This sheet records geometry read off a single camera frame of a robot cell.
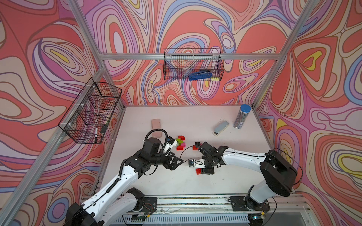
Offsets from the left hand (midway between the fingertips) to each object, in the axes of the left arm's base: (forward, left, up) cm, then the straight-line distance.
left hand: (179, 159), depth 74 cm
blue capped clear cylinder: (+31, -43, -1) cm, 53 cm away
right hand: (-1, -15, -16) cm, 22 cm away
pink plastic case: (+36, +19, -17) cm, 44 cm away
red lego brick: (+22, -2, -14) cm, 26 cm away
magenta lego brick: (+16, -2, -12) cm, 20 cm away
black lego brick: (+14, -12, -8) cm, 20 cm away
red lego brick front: (-1, -12, -14) cm, 18 cm away
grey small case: (+31, -30, -14) cm, 45 cm away
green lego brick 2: (+17, 0, -12) cm, 21 cm away
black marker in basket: (+9, +44, +9) cm, 46 cm away
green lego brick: (+21, +1, -14) cm, 25 cm away
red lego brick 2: (+14, 0, -13) cm, 19 cm away
